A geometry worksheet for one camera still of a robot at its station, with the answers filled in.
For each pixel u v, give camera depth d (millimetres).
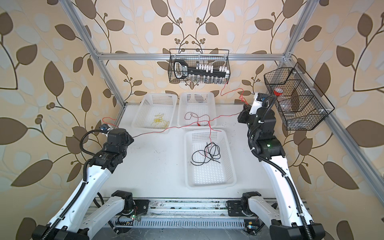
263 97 542
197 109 1167
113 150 562
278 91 806
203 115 1118
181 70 845
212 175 849
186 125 1096
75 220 398
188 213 737
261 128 477
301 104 732
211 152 927
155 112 1158
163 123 1081
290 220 365
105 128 642
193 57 903
